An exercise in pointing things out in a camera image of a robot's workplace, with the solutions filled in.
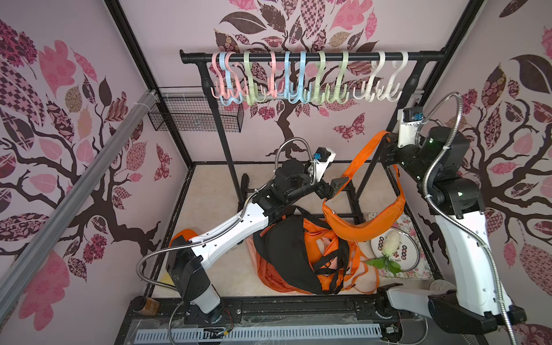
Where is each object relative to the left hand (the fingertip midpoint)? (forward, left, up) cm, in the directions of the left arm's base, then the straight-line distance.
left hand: (337, 173), depth 65 cm
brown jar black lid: (-31, +62, -29) cm, 75 cm away
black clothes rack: (+19, -16, -35) cm, 43 cm away
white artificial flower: (-9, -27, -34) cm, 44 cm away
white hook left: (+64, -28, -5) cm, 70 cm away
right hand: (+4, -13, +13) cm, 19 cm away
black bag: (-13, +9, -30) cm, 33 cm away
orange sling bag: (-9, -8, -19) cm, 22 cm away
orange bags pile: (-20, -13, -38) cm, 45 cm away
